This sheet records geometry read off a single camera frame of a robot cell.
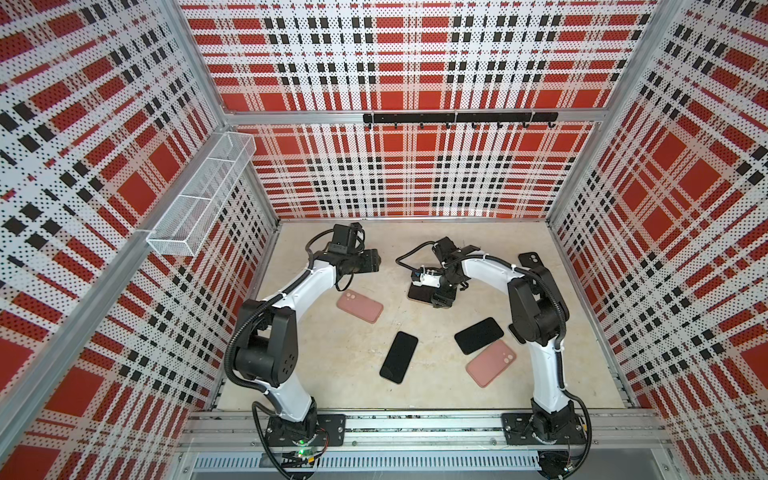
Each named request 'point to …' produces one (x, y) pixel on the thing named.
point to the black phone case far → (530, 259)
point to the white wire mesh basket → (182, 225)
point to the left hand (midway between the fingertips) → (371, 264)
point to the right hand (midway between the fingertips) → (443, 291)
